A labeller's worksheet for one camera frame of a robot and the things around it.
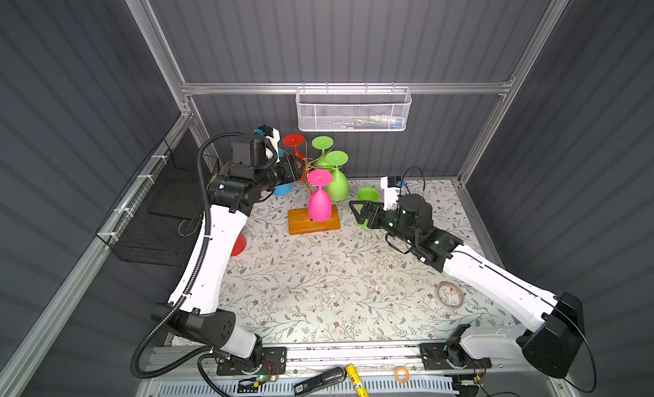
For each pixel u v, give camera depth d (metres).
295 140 0.87
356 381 0.69
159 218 0.73
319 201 0.81
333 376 0.67
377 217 0.63
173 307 0.38
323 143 0.87
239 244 0.98
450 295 0.86
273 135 0.61
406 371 0.71
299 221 1.05
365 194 0.94
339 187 0.87
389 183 0.64
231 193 0.45
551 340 0.39
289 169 0.59
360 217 0.64
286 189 0.94
